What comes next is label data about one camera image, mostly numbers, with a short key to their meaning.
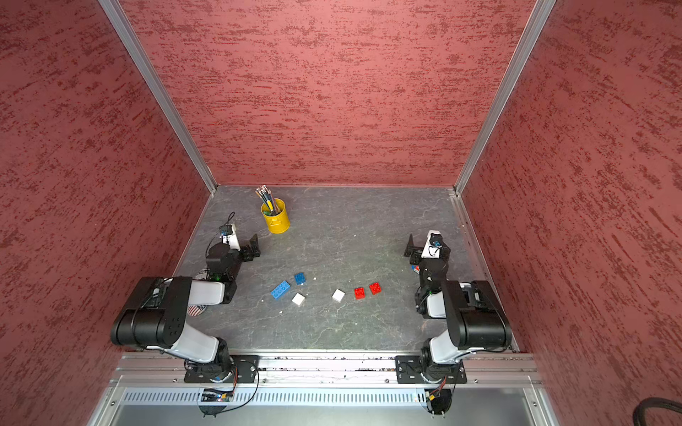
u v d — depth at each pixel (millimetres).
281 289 875
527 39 759
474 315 453
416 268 944
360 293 873
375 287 896
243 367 745
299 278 918
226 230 792
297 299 870
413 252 828
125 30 741
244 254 834
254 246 869
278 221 986
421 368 740
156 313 454
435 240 749
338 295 874
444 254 808
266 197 974
